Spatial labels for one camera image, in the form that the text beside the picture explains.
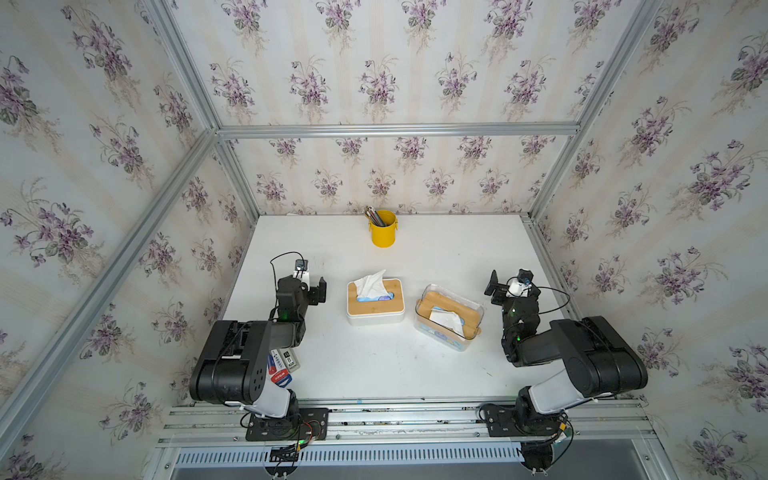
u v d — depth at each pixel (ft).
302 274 2.63
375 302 2.89
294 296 2.35
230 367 1.46
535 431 2.28
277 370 2.63
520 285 2.46
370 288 2.90
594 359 1.49
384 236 3.51
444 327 2.62
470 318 2.77
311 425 2.38
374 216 3.31
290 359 2.63
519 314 2.27
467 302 2.82
